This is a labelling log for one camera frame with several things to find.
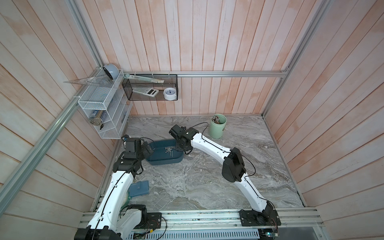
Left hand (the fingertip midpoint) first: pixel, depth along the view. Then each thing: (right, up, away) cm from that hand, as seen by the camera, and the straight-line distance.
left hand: (142, 151), depth 81 cm
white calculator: (-1, +37, +17) cm, 41 cm away
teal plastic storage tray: (+10, -3, +15) cm, 18 cm away
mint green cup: (+44, +14, +15) cm, 49 cm away
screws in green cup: (+43, +19, +15) cm, 49 cm away
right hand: (+20, 0, +13) cm, 24 cm away
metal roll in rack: (-21, +19, -5) cm, 29 cm away
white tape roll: (+13, +35, +14) cm, 40 cm away
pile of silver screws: (+12, -2, +17) cm, 21 cm away
